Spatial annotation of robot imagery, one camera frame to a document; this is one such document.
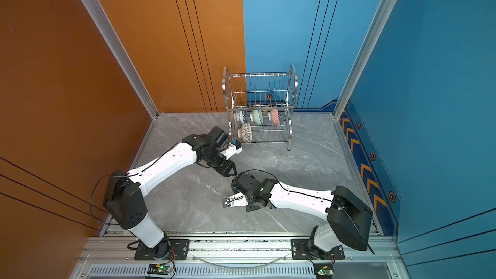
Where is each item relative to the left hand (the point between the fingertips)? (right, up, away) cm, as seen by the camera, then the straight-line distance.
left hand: (234, 168), depth 82 cm
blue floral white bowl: (+2, +24, +20) cm, 31 cm away
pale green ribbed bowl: (+10, +24, +20) cm, 33 cm away
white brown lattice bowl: (+4, +15, +14) cm, 21 cm away
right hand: (+6, -11, 0) cm, 12 cm away
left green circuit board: (-27, -35, -11) cm, 45 cm away
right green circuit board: (+34, -35, -12) cm, 51 cm away
